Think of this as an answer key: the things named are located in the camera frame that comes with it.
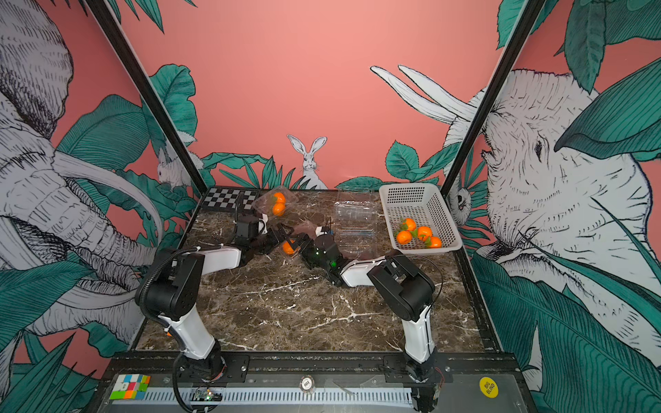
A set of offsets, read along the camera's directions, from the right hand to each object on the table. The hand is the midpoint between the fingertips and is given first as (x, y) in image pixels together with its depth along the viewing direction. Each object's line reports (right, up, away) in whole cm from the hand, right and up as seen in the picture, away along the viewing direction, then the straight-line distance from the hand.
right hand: (288, 243), depth 87 cm
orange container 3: (+56, -1, +11) cm, 57 cm away
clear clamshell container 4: (+33, -2, +12) cm, 35 cm away
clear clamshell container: (-17, +15, +29) cm, 36 cm away
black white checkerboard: (-33, +17, +26) cm, 46 cm away
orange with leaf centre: (+52, +3, +13) cm, 53 cm away
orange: (-8, +17, +24) cm, 31 cm away
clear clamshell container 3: (+25, +10, +24) cm, 36 cm away
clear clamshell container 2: (+1, +2, +1) cm, 3 cm away
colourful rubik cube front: (-37, -35, -21) cm, 55 cm away
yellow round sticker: (+61, -39, -16) cm, 74 cm away
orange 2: (+43, +1, +11) cm, 44 cm away
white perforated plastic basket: (+53, +8, +24) cm, 59 cm away
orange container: (-8, +12, +20) cm, 25 cm away
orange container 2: (+47, +6, +15) cm, 49 cm away
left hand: (0, +4, +9) cm, 10 cm away
